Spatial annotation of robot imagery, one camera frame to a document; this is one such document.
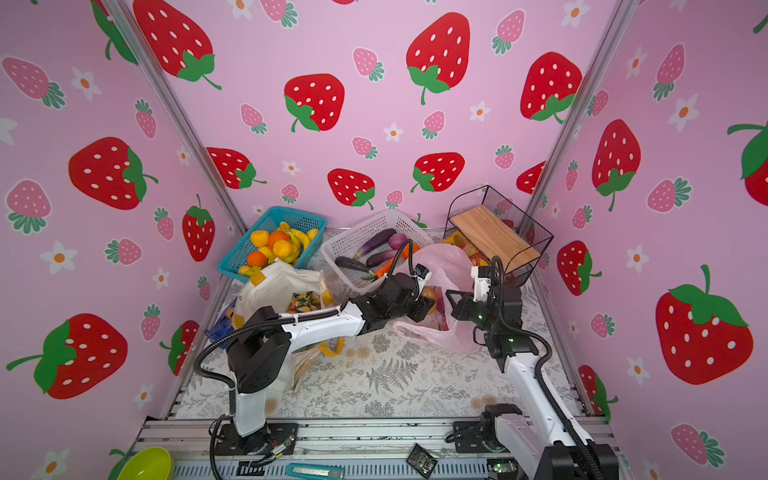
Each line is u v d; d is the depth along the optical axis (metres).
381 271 1.06
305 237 1.11
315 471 0.70
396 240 1.12
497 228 1.00
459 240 1.05
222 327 0.89
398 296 0.67
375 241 1.14
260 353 0.48
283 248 1.01
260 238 1.07
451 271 0.87
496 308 0.60
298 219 1.15
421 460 0.70
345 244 1.09
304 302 0.90
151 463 0.71
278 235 1.09
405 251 1.07
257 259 1.04
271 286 0.86
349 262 1.07
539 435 0.45
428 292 0.84
